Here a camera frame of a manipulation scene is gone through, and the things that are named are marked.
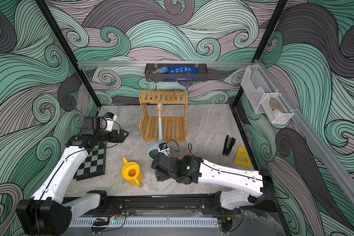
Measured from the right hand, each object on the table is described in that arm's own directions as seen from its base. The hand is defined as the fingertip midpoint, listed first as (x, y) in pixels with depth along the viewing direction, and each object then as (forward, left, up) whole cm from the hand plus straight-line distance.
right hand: (162, 167), depth 68 cm
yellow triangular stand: (+13, -48, -19) cm, 53 cm away
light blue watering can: (+9, +5, +3) cm, 10 cm away
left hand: (+20, +24, +3) cm, 31 cm away
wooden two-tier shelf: (+35, -6, -17) cm, 39 cm away
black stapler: (+22, -42, -17) cm, 51 cm away
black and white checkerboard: (+7, +41, -13) cm, 44 cm away
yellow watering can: (+1, +17, -9) cm, 19 cm away
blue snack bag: (+57, -12, +17) cm, 60 cm away
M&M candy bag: (+57, 0, +17) cm, 59 cm away
